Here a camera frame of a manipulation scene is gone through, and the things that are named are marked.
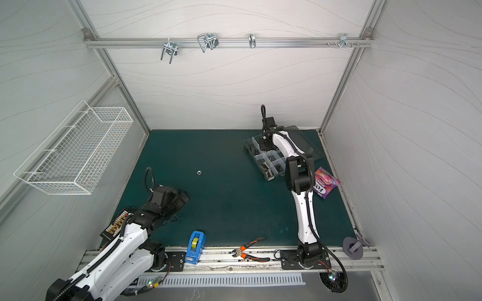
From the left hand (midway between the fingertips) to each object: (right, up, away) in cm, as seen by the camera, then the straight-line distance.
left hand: (185, 195), depth 85 cm
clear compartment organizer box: (+43, +14, +16) cm, 48 cm away
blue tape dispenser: (+8, -17, -12) cm, 22 cm away
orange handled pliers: (+26, -21, -9) cm, 35 cm away
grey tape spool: (+72, -19, -10) cm, 76 cm away
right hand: (+42, +26, +20) cm, 53 cm away
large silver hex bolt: (+40, +9, +14) cm, 44 cm away
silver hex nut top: (+2, +8, +15) cm, 18 cm away
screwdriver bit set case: (-30, -14, -5) cm, 33 cm away
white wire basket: (-36, +18, -18) cm, 44 cm away
